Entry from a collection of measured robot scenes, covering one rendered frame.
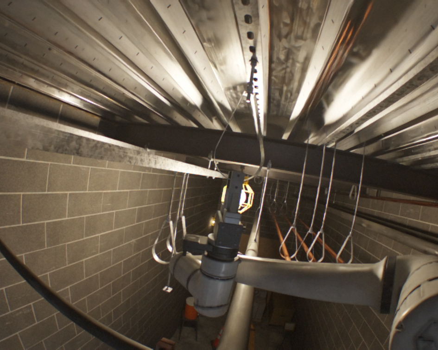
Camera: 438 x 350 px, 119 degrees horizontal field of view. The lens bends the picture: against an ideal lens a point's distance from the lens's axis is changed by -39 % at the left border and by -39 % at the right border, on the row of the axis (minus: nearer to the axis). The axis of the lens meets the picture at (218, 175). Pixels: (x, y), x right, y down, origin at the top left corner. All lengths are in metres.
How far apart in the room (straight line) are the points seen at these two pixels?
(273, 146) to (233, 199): 1.10
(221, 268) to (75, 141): 0.39
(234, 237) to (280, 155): 1.12
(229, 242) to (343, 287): 0.25
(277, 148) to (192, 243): 1.14
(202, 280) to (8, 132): 0.47
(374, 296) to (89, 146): 0.63
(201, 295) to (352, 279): 0.33
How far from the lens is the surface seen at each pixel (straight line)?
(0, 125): 0.37
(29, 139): 0.39
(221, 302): 0.52
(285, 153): 1.49
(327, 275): 0.47
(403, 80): 0.60
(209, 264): 0.47
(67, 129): 1.09
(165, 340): 0.50
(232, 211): 0.41
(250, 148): 1.49
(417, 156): 1.38
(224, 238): 0.42
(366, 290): 0.44
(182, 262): 0.60
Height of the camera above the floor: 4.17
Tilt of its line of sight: level
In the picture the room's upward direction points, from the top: 10 degrees clockwise
